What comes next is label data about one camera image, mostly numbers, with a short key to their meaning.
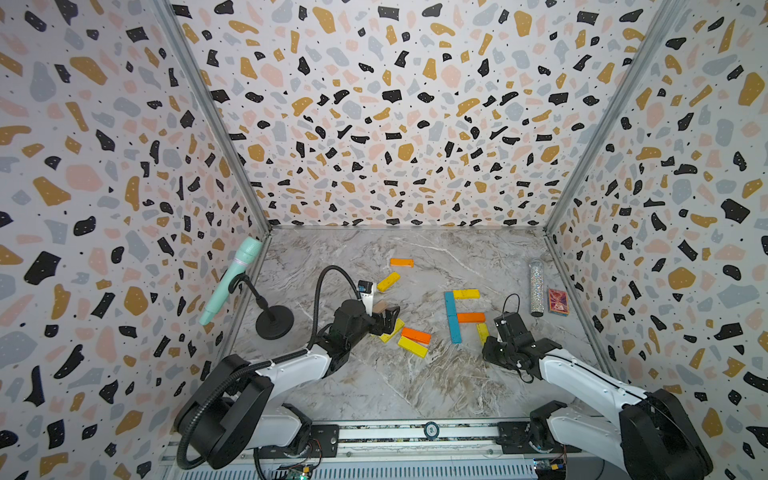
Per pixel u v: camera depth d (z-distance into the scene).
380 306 0.98
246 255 0.70
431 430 0.76
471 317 0.97
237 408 0.41
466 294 1.01
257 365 0.47
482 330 0.92
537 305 0.97
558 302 1.00
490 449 0.73
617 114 0.90
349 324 0.65
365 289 0.76
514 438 0.74
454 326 0.94
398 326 0.94
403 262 1.10
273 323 0.92
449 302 1.00
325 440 0.73
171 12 0.69
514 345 0.69
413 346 0.90
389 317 0.79
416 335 0.91
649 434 0.41
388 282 1.04
